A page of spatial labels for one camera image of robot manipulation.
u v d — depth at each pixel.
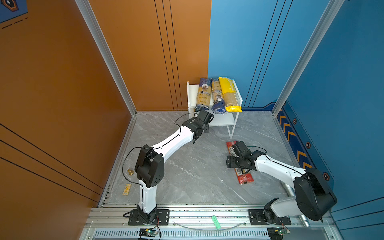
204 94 0.80
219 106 0.73
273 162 0.55
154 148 0.51
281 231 0.70
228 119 0.94
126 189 0.81
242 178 0.84
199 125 0.68
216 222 0.71
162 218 0.73
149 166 0.48
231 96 0.77
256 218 0.72
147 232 0.71
